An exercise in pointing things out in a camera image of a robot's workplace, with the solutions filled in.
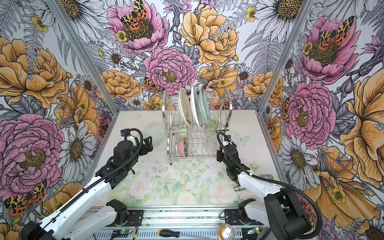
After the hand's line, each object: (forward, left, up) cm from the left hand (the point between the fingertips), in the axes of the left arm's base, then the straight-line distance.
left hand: (144, 143), depth 80 cm
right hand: (+1, -43, -10) cm, 44 cm away
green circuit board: (-37, +8, -20) cm, 42 cm away
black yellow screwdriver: (-37, -13, -17) cm, 43 cm away
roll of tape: (-38, -39, -8) cm, 55 cm away
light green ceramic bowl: (+12, -19, -8) cm, 24 cm away
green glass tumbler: (+17, -37, -7) cm, 42 cm away
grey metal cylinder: (-19, -49, -17) cm, 55 cm away
